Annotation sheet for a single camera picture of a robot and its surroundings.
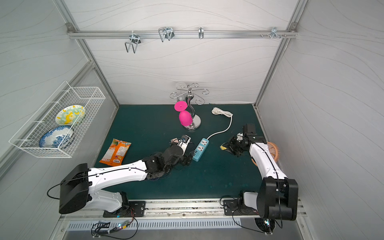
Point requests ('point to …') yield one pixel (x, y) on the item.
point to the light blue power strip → (200, 149)
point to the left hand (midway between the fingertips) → (188, 149)
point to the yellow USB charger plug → (223, 148)
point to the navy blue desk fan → (152, 178)
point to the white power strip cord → (216, 110)
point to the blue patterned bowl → (56, 137)
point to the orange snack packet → (116, 153)
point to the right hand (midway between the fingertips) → (224, 145)
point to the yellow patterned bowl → (70, 115)
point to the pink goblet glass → (185, 117)
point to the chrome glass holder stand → (190, 95)
